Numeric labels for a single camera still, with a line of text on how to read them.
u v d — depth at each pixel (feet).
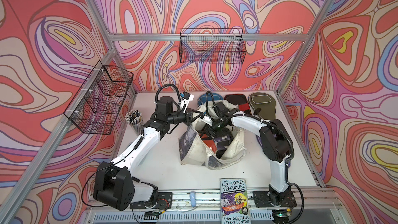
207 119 2.69
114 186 1.32
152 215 2.35
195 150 2.30
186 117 2.20
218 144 2.70
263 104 3.64
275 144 1.70
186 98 2.20
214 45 3.13
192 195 2.38
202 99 3.73
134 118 2.71
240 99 3.69
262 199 2.40
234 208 2.27
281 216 2.31
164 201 2.36
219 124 2.61
